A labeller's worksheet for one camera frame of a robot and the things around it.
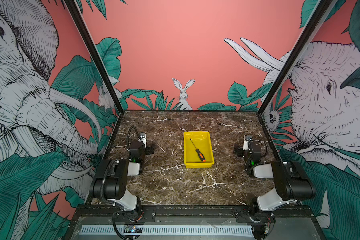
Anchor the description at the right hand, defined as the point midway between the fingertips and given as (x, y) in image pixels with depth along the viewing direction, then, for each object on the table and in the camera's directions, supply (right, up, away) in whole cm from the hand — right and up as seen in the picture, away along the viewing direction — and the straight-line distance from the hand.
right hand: (242, 140), depth 94 cm
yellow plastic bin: (-24, -1, +12) cm, 27 cm away
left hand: (-62, +1, 0) cm, 62 cm away
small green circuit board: (-61, -40, -24) cm, 77 cm away
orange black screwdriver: (-26, -10, -1) cm, 28 cm away
